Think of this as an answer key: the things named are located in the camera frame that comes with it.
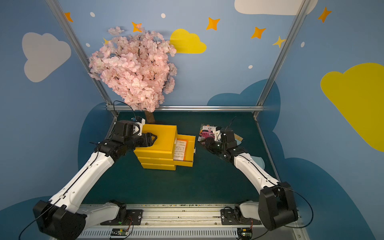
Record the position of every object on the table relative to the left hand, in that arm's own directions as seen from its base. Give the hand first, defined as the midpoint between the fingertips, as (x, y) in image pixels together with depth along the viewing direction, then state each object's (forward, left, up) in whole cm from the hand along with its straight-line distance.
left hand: (152, 136), depth 78 cm
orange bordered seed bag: (+1, -14, -15) cm, 21 cm away
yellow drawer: (0, -20, -16) cm, 26 cm away
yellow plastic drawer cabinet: (-9, -5, -5) cm, 11 cm away
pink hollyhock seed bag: (+22, -32, -24) cm, 45 cm away
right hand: (+1, -27, -6) cm, 28 cm away
